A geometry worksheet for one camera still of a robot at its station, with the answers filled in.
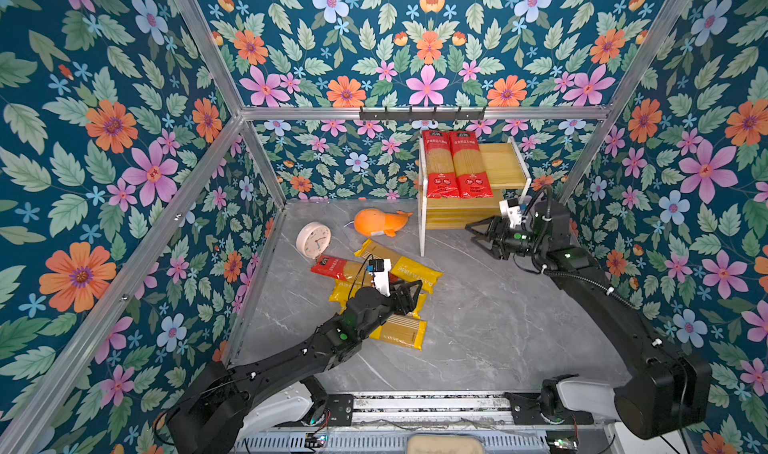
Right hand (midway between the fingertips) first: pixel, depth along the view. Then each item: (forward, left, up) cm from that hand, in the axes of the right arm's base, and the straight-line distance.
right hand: (471, 228), depth 72 cm
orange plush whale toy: (+23, +27, -23) cm, 42 cm away
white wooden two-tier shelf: (+15, -12, +3) cm, 19 cm away
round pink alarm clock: (+15, +48, -22) cm, 55 cm away
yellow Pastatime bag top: (+7, +17, -28) cm, 34 cm away
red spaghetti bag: (+5, +38, -27) cm, 47 cm away
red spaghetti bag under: (+16, -2, +4) cm, 16 cm away
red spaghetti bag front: (+13, +7, +5) cm, 15 cm away
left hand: (-9, +12, -10) cm, 18 cm away
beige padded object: (-41, +8, -28) cm, 50 cm away
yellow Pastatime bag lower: (-13, +18, -31) cm, 38 cm away
